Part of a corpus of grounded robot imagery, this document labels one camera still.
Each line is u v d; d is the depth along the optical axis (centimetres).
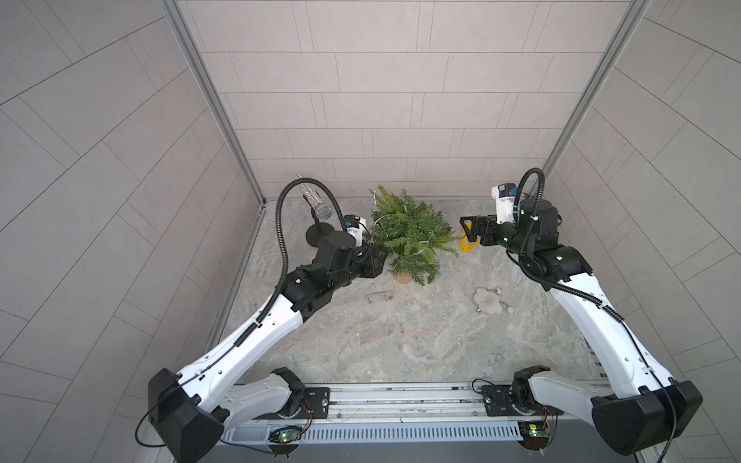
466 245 68
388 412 71
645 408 35
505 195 62
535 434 68
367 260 57
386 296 87
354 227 61
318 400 71
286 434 65
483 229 63
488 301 87
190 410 36
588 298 44
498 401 71
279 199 49
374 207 79
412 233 68
